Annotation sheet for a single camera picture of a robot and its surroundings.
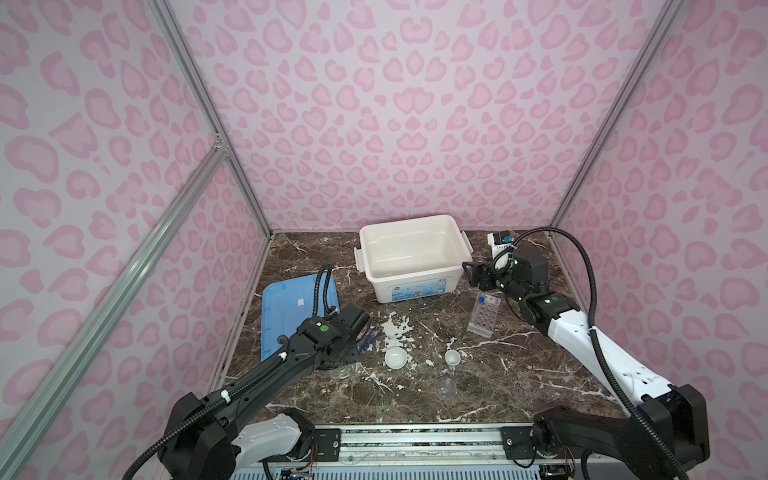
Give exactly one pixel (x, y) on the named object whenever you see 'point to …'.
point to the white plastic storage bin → (414, 259)
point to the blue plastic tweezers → (367, 341)
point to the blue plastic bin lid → (287, 303)
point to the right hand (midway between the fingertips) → (477, 258)
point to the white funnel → (396, 357)
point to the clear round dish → (445, 388)
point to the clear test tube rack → (484, 315)
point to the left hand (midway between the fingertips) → (347, 351)
